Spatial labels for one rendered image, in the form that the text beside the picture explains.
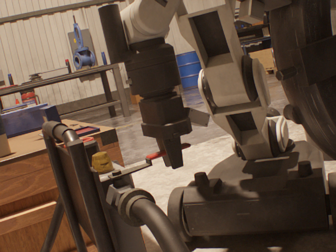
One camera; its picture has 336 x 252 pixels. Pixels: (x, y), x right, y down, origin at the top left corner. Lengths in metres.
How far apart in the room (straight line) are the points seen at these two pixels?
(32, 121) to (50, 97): 7.09
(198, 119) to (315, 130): 0.33
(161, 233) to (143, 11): 0.33
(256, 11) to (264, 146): 0.66
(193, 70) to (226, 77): 7.80
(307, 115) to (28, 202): 0.85
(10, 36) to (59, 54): 1.22
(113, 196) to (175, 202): 0.67
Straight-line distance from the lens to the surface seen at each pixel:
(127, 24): 0.61
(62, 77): 5.60
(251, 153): 1.36
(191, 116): 0.62
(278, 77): 0.71
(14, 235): 1.24
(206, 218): 1.23
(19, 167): 1.17
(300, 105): 0.84
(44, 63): 8.99
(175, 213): 1.25
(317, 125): 0.85
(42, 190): 1.19
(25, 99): 8.21
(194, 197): 1.22
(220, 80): 1.07
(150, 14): 0.58
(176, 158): 0.63
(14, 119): 1.87
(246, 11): 0.77
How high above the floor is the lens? 0.62
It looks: 8 degrees down
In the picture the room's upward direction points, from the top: 13 degrees counter-clockwise
